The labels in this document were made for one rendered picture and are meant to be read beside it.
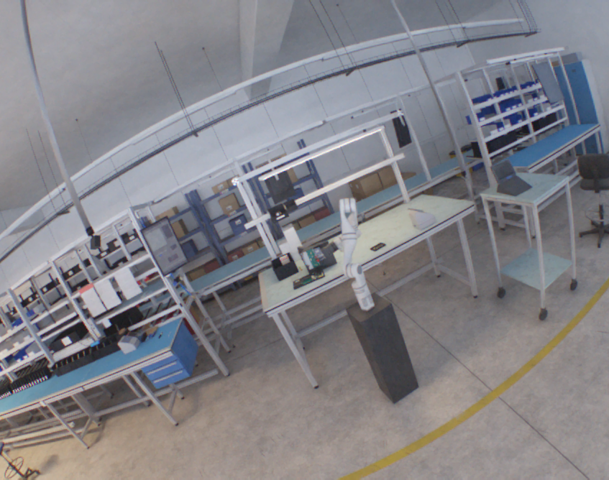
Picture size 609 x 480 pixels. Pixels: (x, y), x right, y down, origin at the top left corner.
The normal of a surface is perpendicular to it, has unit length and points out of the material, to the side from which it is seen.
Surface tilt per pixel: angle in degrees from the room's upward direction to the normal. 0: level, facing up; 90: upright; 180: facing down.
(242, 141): 90
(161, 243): 101
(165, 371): 90
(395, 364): 90
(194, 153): 90
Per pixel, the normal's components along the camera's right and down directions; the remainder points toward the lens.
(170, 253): 0.61, 0.17
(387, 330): 0.28, 0.15
